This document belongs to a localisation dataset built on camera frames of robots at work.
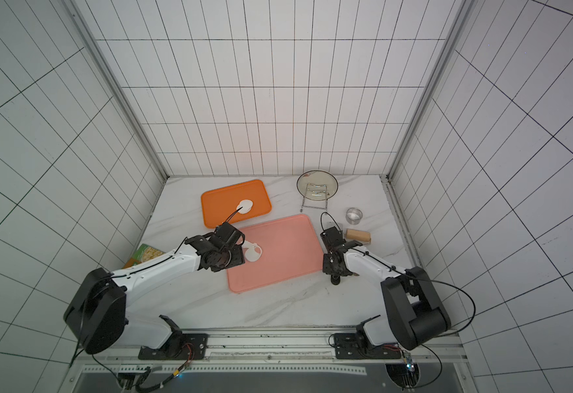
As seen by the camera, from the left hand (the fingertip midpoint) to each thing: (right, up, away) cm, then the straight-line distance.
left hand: (232, 263), depth 86 cm
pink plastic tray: (+21, +2, +9) cm, 23 cm away
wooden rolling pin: (+49, +8, +10) cm, 51 cm away
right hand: (+35, -3, +5) cm, 35 cm away
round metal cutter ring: (+49, +16, +18) cm, 54 cm away
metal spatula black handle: (+37, -5, -2) cm, 37 cm away
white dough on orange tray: (+2, +20, +21) cm, 29 cm away
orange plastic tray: (-12, +20, +24) cm, 34 cm away
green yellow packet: (-35, +2, +7) cm, 36 cm away
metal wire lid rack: (+32, +24, +20) cm, 45 cm away
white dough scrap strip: (+6, +2, +7) cm, 9 cm away
